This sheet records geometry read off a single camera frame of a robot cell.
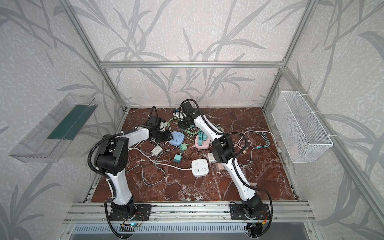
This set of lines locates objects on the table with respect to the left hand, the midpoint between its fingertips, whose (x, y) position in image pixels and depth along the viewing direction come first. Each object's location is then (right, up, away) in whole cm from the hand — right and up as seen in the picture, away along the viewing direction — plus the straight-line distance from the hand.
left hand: (173, 132), depth 100 cm
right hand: (+6, +9, +4) cm, 12 cm away
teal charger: (+4, -15, -8) cm, 18 cm away
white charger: (+25, -15, -9) cm, 31 cm away
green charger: (+8, -9, -3) cm, 12 cm away
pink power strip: (+22, -7, -3) cm, 23 cm away
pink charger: (+30, -19, -13) cm, 37 cm away
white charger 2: (-9, -11, -6) cm, 15 cm away
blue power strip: (+4, -5, -1) cm, 6 cm away
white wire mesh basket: (+62, +1, -39) cm, 73 cm away
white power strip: (+18, -19, -13) cm, 30 cm away
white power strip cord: (-7, -18, -8) cm, 21 cm away
